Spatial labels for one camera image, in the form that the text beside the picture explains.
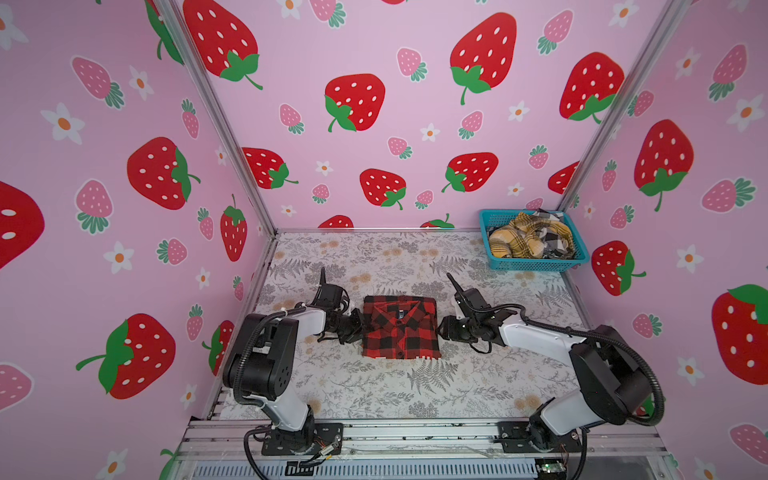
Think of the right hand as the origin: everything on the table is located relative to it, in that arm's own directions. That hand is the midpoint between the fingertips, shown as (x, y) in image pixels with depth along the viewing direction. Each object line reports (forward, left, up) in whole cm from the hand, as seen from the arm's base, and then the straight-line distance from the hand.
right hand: (440, 330), depth 90 cm
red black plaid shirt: (-1, +12, +1) cm, 12 cm away
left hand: (-1, +21, -1) cm, 21 cm away
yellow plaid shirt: (+35, -26, +7) cm, 44 cm away
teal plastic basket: (+30, -38, +8) cm, 49 cm away
